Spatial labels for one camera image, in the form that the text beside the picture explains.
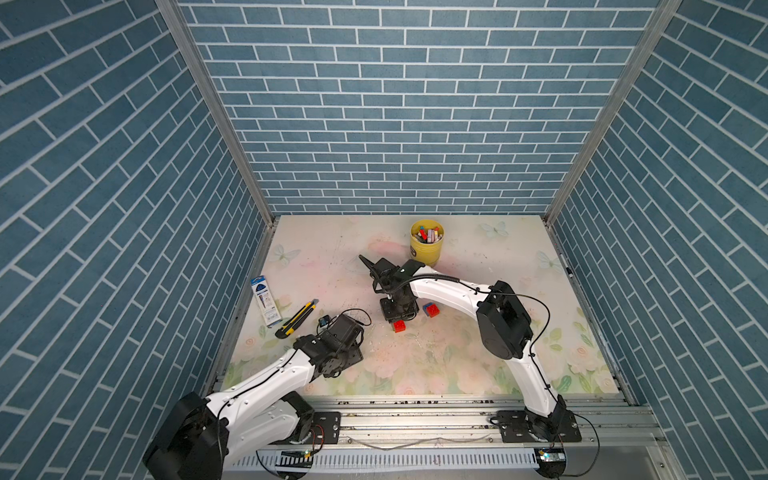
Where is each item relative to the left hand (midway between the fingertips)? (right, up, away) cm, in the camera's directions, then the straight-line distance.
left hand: (360, 358), depth 84 cm
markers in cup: (+21, +35, +15) cm, 44 cm away
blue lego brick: (+19, +12, +11) cm, 26 cm away
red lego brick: (+11, +8, +2) cm, 14 cm away
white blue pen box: (-33, +14, +12) cm, 37 cm away
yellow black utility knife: (-23, +7, +5) cm, 24 cm away
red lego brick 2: (+22, +12, +7) cm, 26 cm away
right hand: (+9, +8, +7) cm, 14 cm away
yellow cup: (+21, +29, +15) cm, 39 cm away
